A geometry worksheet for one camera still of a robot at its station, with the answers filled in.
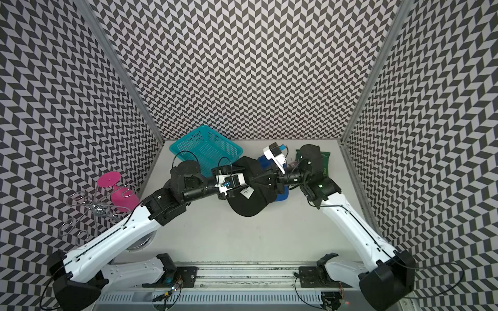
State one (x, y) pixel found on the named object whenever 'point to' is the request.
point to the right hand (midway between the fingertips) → (253, 185)
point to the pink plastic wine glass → (124, 199)
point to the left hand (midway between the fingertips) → (242, 174)
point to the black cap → (250, 200)
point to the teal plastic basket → (207, 147)
